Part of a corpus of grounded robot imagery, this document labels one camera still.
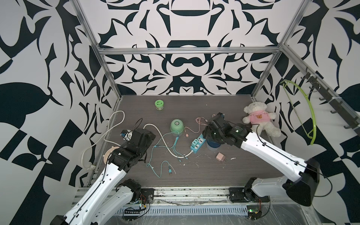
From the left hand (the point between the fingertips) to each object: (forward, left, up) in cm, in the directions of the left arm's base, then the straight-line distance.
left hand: (148, 135), depth 76 cm
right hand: (+1, -31, -1) cm, 31 cm away
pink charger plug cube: (-7, -41, -16) cm, 45 cm away
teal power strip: (+1, -28, -15) cm, 32 cm away
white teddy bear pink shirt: (+15, -72, -11) cm, 74 cm away
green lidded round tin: (+34, -3, -14) cm, 36 cm away
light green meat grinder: (+10, -15, -9) cm, 20 cm away
